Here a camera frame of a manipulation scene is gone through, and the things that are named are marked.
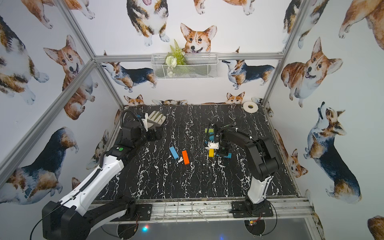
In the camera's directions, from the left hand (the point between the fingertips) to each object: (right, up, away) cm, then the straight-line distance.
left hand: (157, 124), depth 79 cm
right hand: (+36, -16, +13) cm, 42 cm away
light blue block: (+6, -19, +15) cm, 25 cm away
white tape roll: (+62, +9, +38) cm, 73 cm away
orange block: (+14, -21, +12) cm, 28 cm away
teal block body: (+39, -18, +3) cm, 43 cm away
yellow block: (+30, -19, +15) cm, 38 cm away
